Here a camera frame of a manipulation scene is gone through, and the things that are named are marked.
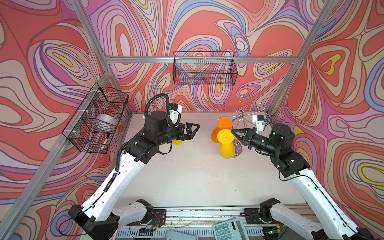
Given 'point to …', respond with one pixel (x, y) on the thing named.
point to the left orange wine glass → (223, 123)
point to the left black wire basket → (99, 100)
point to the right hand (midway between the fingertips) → (231, 134)
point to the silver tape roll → (104, 122)
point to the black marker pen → (103, 145)
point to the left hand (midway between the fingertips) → (193, 125)
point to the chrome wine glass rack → (239, 116)
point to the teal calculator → (231, 230)
